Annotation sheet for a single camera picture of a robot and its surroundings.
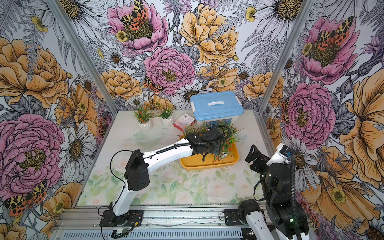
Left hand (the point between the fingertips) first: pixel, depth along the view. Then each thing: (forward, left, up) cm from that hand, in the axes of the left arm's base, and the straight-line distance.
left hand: (214, 149), depth 84 cm
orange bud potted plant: (+1, -4, +18) cm, 19 cm away
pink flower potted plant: (+16, +4, -1) cm, 17 cm away
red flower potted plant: (-3, -6, +7) cm, 9 cm away
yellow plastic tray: (0, +10, -14) cm, 17 cm away
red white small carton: (+31, +17, -11) cm, 37 cm away
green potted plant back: (+30, +30, -4) cm, 43 cm away
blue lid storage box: (+33, -10, +3) cm, 34 cm away
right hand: (-12, -15, +17) cm, 26 cm away
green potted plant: (+23, +15, -10) cm, 29 cm away
